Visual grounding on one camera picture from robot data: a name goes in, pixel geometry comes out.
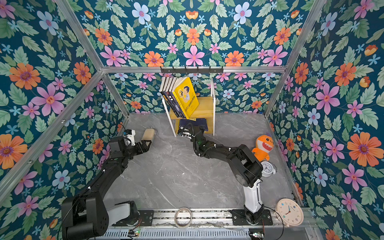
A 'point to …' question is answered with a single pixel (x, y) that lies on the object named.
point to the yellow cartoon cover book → (187, 97)
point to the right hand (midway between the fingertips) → (198, 123)
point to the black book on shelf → (171, 103)
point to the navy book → (202, 121)
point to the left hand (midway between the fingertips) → (146, 138)
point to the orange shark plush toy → (264, 144)
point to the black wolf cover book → (171, 98)
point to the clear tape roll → (175, 219)
